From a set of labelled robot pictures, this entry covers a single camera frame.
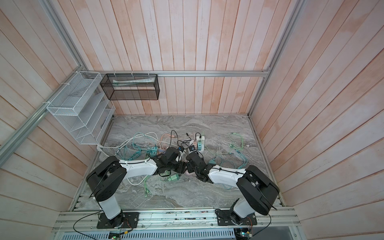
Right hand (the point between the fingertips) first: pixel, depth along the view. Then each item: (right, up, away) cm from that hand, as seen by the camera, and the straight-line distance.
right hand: (190, 160), depth 91 cm
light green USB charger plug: (-10, -8, -7) cm, 15 cm away
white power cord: (-62, +6, +10) cm, 63 cm away
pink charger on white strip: (+3, +10, +4) cm, 11 cm away
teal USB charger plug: (+14, -1, +2) cm, 14 cm away
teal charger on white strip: (+6, +9, +4) cm, 12 cm away
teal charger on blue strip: (-23, +6, 0) cm, 23 cm away
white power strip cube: (+7, +13, +2) cm, 15 cm away
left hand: (-4, -5, -1) cm, 6 cm away
